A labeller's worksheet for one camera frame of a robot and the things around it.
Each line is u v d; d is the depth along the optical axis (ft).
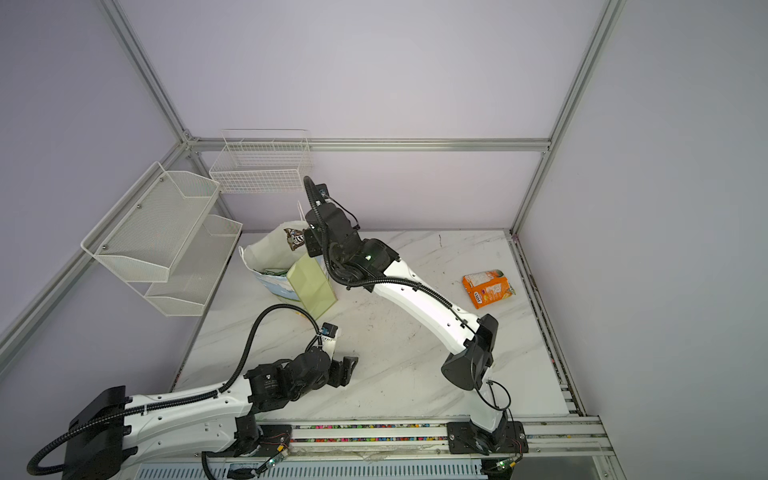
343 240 1.63
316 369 1.92
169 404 1.51
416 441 2.46
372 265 1.57
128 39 2.34
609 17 2.25
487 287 3.29
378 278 1.54
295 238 2.30
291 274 2.51
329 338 2.28
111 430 1.36
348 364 2.33
